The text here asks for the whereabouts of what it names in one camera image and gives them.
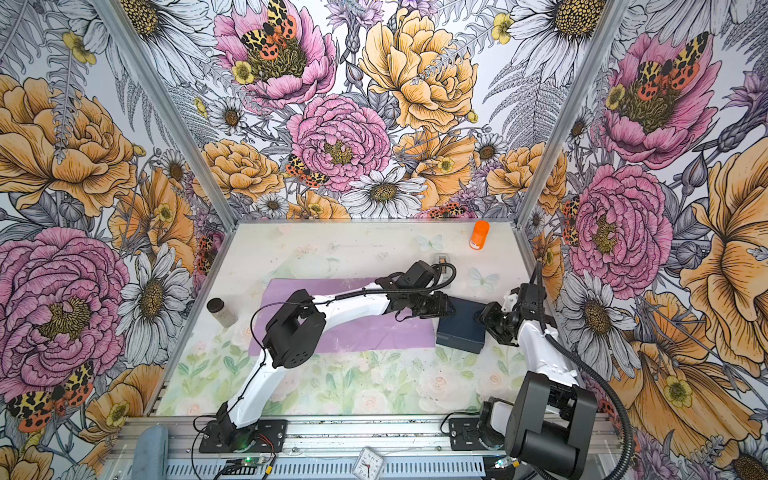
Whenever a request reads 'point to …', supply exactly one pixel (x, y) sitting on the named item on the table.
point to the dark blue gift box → (461, 330)
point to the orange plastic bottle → (479, 234)
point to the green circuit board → (251, 461)
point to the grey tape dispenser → (442, 259)
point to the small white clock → (368, 464)
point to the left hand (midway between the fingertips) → (449, 319)
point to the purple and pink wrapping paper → (370, 330)
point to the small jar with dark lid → (220, 312)
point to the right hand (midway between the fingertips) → (477, 325)
